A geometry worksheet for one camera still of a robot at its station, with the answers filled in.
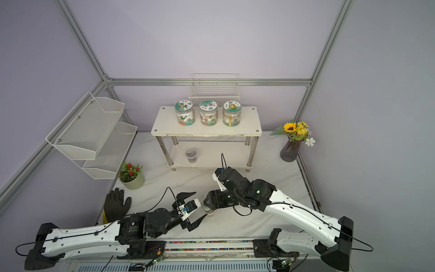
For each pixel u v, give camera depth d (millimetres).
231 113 701
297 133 860
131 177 863
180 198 614
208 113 706
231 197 557
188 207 539
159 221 491
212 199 586
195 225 595
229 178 498
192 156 925
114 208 857
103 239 478
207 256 731
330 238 390
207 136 733
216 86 934
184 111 710
